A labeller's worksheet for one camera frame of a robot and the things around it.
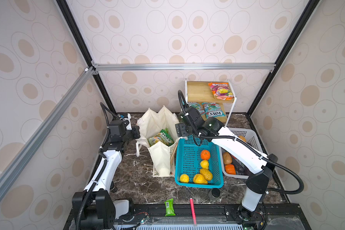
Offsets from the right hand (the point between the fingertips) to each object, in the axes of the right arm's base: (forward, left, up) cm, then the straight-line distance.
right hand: (184, 126), depth 76 cm
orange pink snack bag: (+20, -22, +8) cm, 31 cm away
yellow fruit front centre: (-20, -8, -22) cm, 31 cm away
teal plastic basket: (-8, -3, -28) cm, 29 cm away
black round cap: (-28, -15, -19) cm, 37 cm away
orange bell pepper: (-15, -27, -22) cm, 38 cm away
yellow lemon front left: (-20, 0, -22) cm, 30 cm away
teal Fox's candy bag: (+22, -21, -10) cm, 32 cm away
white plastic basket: (+7, -44, -20) cm, 49 cm away
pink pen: (-35, -4, -27) cm, 44 cm away
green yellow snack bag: (+5, +12, -16) cm, 20 cm away
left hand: (+4, +24, -2) cm, 24 cm away
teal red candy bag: (+25, -11, -9) cm, 29 cm away
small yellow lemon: (-11, -13, -23) cm, 29 cm away
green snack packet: (-35, +8, -25) cm, 44 cm away
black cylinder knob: (-25, +38, -18) cm, 49 cm away
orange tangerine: (-5, -14, -23) cm, 27 cm away
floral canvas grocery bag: (+12, +20, -11) cm, 25 cm away
